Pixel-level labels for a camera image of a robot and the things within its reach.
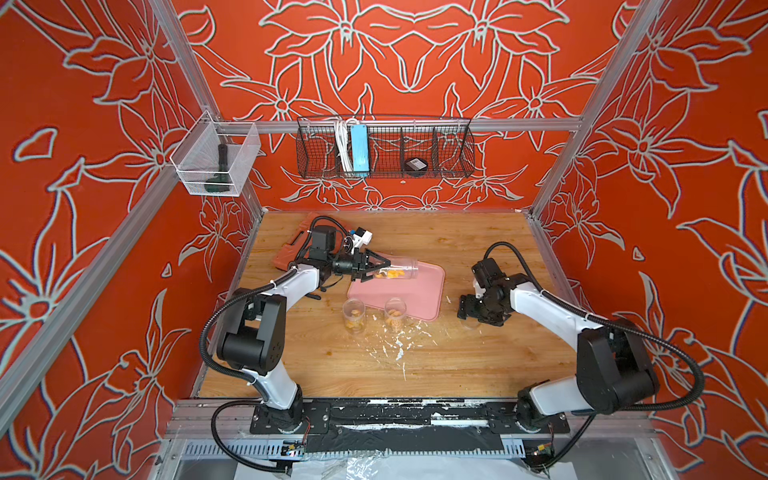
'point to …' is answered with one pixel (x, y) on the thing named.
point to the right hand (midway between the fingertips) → (468, 313)
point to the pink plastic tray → (423, 296)
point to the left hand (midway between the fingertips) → (385, 269)
